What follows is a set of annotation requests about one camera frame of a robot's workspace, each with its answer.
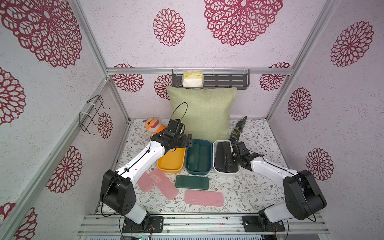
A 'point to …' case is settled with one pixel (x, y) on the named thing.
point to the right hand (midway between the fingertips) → (229, 156)
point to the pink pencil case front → (204, 197)
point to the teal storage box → (205, 158)
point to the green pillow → (205, 112)
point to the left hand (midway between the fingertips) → (184, 141)
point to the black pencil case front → (222, 148)
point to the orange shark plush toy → (153, 125)
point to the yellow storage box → (172, 161)
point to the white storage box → (235, 170)
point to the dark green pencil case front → (192, 182)
